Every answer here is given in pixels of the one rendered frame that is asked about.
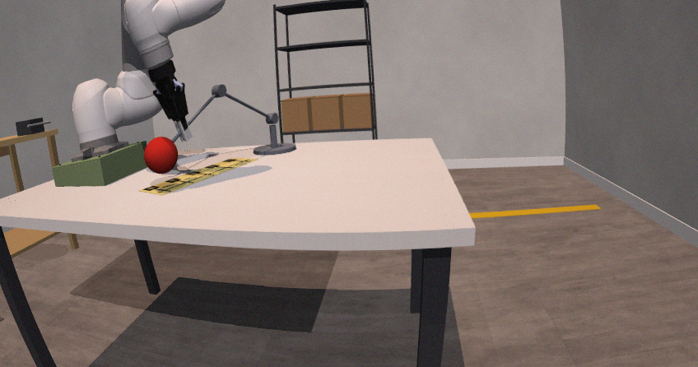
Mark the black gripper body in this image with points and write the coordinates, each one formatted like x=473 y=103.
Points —
x=166 y=72

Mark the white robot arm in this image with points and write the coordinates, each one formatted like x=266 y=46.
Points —
x=97 y=109

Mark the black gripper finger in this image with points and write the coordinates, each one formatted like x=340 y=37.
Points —
x=167 y=106
x=179 y=105

